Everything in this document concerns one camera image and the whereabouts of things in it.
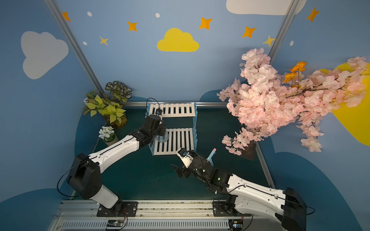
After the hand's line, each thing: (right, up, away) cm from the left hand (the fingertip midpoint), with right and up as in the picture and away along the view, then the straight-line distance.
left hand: (161, 122), depth 87 cm
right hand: (+13, -18, -13) cm, 26 cm away
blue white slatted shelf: (+15, -12, +15) cm, 24 cm away
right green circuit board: (+42, -52, -15) cm, 68 cm away
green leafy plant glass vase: (-40, +13, +14) cm, 44 cm away
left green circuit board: (-21, -52, -15) cm, 58 cm away
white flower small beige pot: (-36, -7, +4) cm, 37 cm away
